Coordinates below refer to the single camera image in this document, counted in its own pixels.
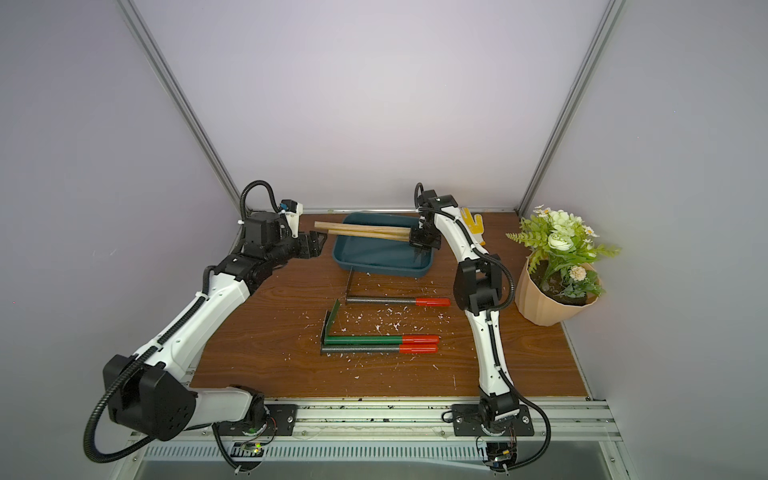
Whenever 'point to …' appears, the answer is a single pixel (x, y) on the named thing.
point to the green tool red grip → (372, 339)
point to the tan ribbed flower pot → (539, 308)
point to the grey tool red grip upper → (404, 301)
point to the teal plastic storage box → (382, 256)
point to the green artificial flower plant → (563, 252)
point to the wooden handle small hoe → (336, 226)
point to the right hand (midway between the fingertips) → (416, 245)
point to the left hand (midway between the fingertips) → (319, 232)
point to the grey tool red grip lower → (403, 348)
